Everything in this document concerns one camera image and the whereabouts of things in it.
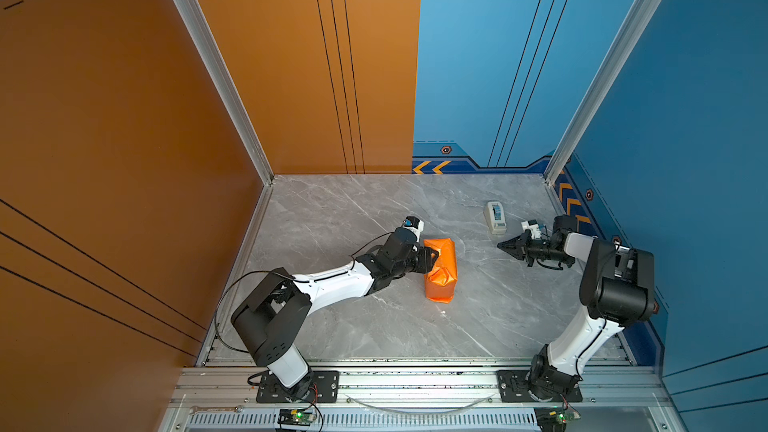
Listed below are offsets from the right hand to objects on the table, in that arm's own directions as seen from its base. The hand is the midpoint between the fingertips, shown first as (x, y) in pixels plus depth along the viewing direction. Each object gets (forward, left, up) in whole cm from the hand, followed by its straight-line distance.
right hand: (499, 244), depth 92 cm
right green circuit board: (-43, -4, -8) cm, 44 cm away
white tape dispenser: (+14, -2, -2) cm, 15 cm away
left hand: (-6, +21, +5) cm, 23 cm away
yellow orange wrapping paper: (-16, +21, +7) cm, 27 cm away
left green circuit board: (-43, +57, -8) cm, 72 cm away
